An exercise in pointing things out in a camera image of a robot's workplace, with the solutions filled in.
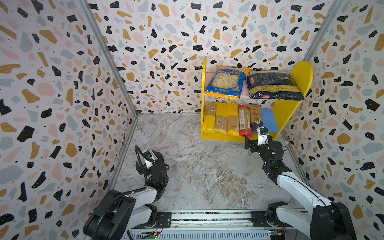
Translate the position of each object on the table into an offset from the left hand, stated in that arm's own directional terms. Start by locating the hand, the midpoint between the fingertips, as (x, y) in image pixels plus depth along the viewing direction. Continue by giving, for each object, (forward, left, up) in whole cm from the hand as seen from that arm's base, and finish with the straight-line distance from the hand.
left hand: (145, 154), depth 81 cm
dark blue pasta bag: (+26, -67, +2) cm, 71 cm away
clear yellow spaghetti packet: (+21, -43, +2) cm, 48 cm away
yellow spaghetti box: (+18, -50, +3) cm, 54 cm away
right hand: (+8, -59, +9) cm, 60 cm away
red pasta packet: (+19, -57, +4) cm, 61 cm away
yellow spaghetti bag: (+27, -36, +1) cm, 45 cm away
